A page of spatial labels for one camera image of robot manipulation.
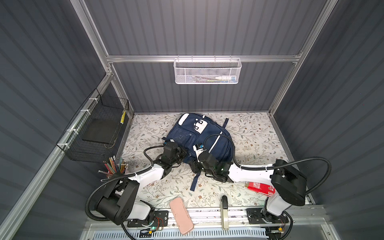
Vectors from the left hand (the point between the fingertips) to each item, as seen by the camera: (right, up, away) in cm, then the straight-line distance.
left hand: (190, 148), depth 87 cm
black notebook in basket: (-45, +11, -12) cm, 48 cm away
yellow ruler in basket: (-38, +18, -4) cm, 43 cm away
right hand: (0, -7, -5) cm, 9 cm away
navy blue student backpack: (0, +11, +6) cm, 13 cm away
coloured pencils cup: (-42, -10, -8) cm, 44 cm away
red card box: (+41, -22, -7) cm, 47 cm away
